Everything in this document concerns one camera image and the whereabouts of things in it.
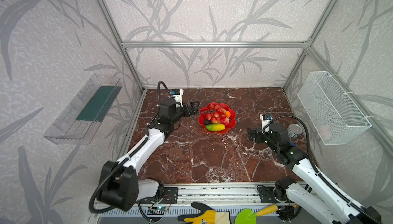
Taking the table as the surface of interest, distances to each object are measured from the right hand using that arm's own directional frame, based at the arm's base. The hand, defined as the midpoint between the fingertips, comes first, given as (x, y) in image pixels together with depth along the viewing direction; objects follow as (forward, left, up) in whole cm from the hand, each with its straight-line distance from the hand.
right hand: (256, 123), depth 81 cm
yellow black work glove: (-40, +27, -13) cm, 50 cm away
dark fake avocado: (+8, +26, -12) cm, 30 cm away
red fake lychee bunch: (+10, +21, -8) cm, 24 cm away
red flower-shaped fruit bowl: (+14, +28, -8) cm, 33 cm away
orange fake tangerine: (+14, +13, -12) cm, 22 cm away
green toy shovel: (-40, +9, -15) cm, 43 cm away
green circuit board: (-37, +51, -18) cm, 66 cm away
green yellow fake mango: (+4, +21, -12) cm, 25 cm away
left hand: (+9, +33, +9) cm, 35 cm away
